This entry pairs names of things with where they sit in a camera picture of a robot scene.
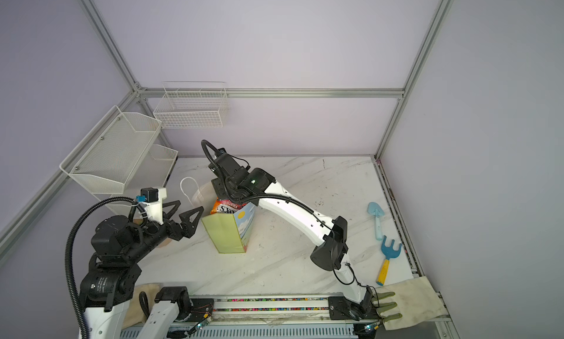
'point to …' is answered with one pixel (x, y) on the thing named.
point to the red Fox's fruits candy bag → (224, 206)
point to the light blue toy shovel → (377, 211)
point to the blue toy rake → (388, 252)
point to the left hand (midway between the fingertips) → (190, 210)
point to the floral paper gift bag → (230, 231)
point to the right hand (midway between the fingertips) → (217, 187)
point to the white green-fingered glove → (407, 304)
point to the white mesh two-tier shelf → (119, 158)
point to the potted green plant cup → (165, 242)
